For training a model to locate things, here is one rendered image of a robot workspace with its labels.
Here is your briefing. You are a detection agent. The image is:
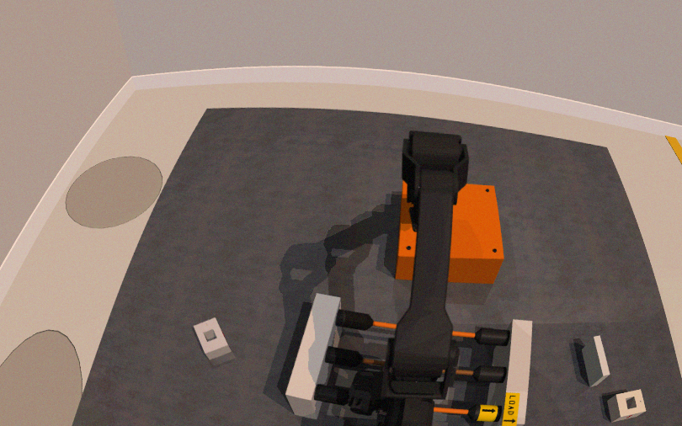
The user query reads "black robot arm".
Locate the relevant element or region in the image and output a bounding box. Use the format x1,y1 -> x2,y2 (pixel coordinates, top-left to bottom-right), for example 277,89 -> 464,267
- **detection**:
348,130 -> 469,426

